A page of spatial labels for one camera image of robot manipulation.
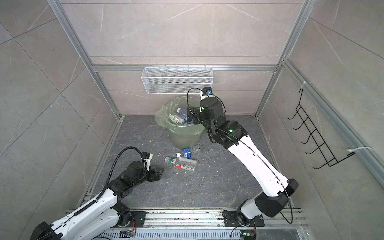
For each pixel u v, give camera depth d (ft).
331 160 1.90
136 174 2.08
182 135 2.85
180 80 3.30
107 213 1.96
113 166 3.07
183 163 3.07
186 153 3.03
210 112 1.46
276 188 1.29
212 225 2.39
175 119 2.96
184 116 3.11
